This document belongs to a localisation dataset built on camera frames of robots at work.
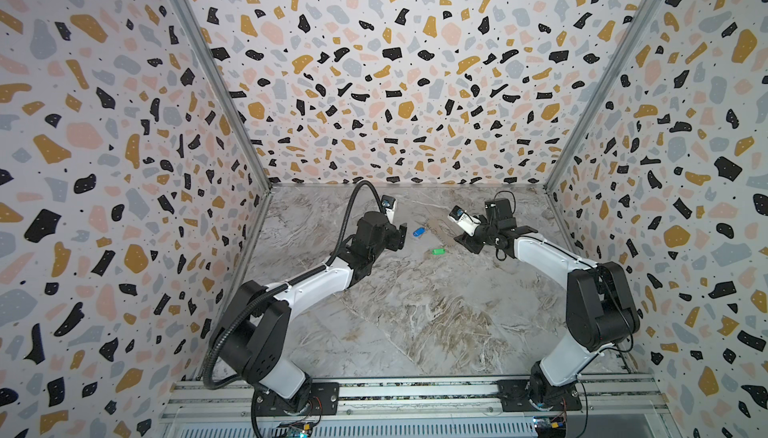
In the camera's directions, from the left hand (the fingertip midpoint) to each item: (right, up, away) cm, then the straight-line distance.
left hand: (399, 215), depth 85 cm
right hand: (+20, -2, +8) cm, 22 cm away
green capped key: (+13, -12, +18) cm, 25 cm away
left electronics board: (-24, -50, -15) cm, 58 cm away
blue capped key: (+7, -6, +24) cm, 26 cm away
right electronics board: (+36, -51, -14) cm, 64 cm away
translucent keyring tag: (+14, -5, +24) cm, 29 cm away
